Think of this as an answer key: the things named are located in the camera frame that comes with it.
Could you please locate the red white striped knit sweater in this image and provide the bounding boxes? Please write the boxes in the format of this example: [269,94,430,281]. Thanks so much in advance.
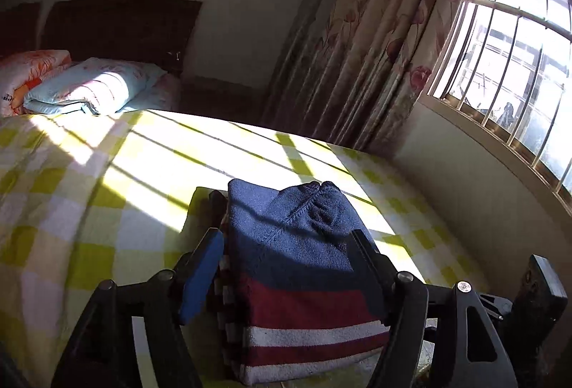
[214,179,389,386]

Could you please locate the yellow white checkered bed sheet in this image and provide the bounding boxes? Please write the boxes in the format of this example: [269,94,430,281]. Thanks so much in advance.
[1,110,489,387]

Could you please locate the dark wooden headboard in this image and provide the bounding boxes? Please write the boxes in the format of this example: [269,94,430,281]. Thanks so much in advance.
[0,3,42,59]
[40,0,202,76]

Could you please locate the pink orange floral pillow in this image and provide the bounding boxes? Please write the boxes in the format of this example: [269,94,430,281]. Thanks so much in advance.
[1,50,72,117]

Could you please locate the light blue floral pillow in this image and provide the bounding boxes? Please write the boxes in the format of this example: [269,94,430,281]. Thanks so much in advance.
[23,58,181,115]

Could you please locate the floral pink curtain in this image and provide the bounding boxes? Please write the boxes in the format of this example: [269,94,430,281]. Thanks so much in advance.
[261,0,462,156]

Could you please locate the window with metal bars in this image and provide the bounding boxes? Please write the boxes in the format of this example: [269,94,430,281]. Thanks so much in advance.
[428,0,571,207]

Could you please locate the wooden bedside table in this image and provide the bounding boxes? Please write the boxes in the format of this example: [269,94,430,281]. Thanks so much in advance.
[177,76,264,124]

